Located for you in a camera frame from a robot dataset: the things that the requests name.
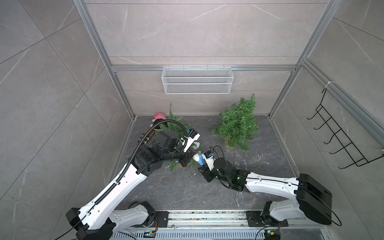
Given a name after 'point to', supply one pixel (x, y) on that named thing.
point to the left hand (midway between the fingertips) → (197, 149)
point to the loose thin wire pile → (249, 162)
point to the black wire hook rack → (359, 159)
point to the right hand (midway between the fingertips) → (202, 167)
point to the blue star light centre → (201, 160)
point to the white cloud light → (196, 157)
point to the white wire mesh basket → (197, 80)
